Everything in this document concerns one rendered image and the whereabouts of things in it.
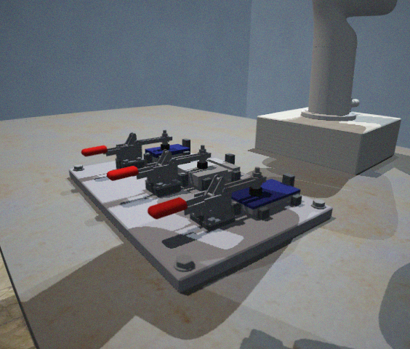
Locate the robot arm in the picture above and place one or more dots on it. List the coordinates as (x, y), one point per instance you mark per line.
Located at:
(333, 57)

